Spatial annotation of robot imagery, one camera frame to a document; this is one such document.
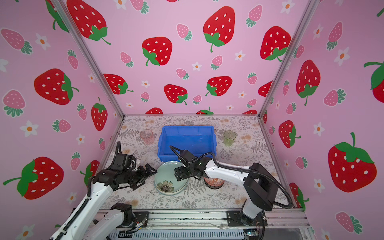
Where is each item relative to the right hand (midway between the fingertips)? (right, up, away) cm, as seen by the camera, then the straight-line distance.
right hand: (179, 173), depth 82 cm
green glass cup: (+33, +19, +22) cm, 44 cm away
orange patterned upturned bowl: (+19, -4, -4) cm, 19 cm away
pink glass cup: (-29, +19, +33) cm, 48 cm away
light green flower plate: (-9, -5, +2) cm, 10 cm away
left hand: (-14, 0, -5) cm, 15 cm away
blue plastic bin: (+10, +17, +24) cm, 31 cm away
